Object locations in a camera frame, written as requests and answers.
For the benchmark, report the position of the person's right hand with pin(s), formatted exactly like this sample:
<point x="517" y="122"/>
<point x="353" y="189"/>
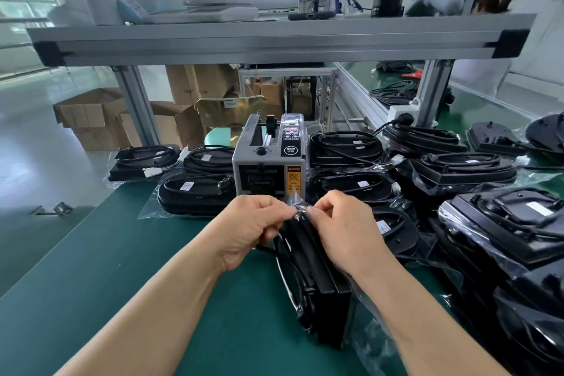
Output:
<point x="352" y="230"/>

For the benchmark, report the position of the person's left hand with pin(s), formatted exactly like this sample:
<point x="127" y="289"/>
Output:
<point x="247" y="230"/>

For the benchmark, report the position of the group of bagged black lamps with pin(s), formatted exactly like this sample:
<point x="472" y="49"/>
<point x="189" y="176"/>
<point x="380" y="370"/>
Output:
<point x="458" y="204"/>

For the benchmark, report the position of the bagged black lamp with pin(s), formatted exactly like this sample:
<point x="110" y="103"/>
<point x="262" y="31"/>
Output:
<point x="114" y="176"/>

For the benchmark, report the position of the unbagged black lamps with cables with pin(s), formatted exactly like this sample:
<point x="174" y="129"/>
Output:
<point x="520" y="133"/>

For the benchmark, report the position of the person's left forearm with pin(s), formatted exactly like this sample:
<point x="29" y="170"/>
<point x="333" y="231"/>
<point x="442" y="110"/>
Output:
<point x="141" y="318"/>

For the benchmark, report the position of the person's right forearm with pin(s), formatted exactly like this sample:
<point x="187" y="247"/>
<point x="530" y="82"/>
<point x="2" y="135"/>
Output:
<point x="432" y="327"/>

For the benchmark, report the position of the grey tape dispenser machine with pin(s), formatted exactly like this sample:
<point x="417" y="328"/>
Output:
<point x="264" y="155"/>

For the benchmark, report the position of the green round stool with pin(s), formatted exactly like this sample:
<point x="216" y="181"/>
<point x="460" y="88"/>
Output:
<point x="220" y="136"/>

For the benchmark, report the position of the white power socket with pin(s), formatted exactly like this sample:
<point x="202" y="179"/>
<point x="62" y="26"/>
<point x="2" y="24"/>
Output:
<point x="404" y="113"/>

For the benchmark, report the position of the grey metal shelf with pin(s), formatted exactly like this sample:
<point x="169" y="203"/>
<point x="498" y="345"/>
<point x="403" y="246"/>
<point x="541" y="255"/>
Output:
<point x="282" y="39"/>

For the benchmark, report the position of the black phone on shelf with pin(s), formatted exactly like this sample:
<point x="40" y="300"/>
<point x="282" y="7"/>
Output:
<point x="312" y="14"/>

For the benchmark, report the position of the white flat scale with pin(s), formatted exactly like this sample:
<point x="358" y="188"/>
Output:
<point x="201" y="13"/>

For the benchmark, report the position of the black cup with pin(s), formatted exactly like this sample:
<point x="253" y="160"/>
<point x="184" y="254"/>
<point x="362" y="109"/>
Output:
<point x="388" y="6"/>

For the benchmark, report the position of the white handset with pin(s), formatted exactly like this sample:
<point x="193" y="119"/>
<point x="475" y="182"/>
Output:
<point x="132" y="10"/>

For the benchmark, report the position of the window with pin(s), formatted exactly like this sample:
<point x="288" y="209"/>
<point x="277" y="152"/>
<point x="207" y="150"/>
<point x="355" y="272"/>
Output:
<point x="22" y="14"/>

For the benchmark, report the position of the metal floor bracket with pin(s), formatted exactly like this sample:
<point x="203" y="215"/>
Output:
<point x="57" y="208"/>

